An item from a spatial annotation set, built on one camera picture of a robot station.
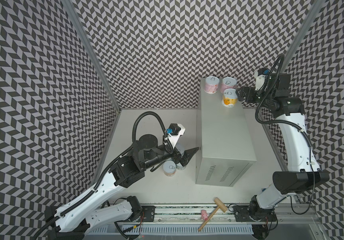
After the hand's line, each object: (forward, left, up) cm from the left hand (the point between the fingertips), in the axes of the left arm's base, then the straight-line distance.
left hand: (189, 141), depth 58 cm
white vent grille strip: (-26, -19, -37) cm, 49 cm away
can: (+2, +10, -31) cm, 33 cm away
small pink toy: (-20, -7, -34) cm, 40 cm away
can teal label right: (+3, +4, -33) cm, 33 cm away
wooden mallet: (-16, -17, -35) cm, 42 cm away
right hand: (+25, -28, +2) cm, 38 cm away
